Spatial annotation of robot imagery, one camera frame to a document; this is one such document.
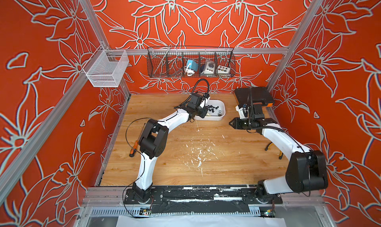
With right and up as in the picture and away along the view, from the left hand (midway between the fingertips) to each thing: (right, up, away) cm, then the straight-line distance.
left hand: (205, 107), depth 96 cm
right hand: (+13, -9, -9) cm, 19 cm away
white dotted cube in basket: (+11, +24, -2) cm, 27 cm away
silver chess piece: (+12, -5, +9) cm, 16 cm away
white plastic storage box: (+10, -3, +11) cm, 15 cm away
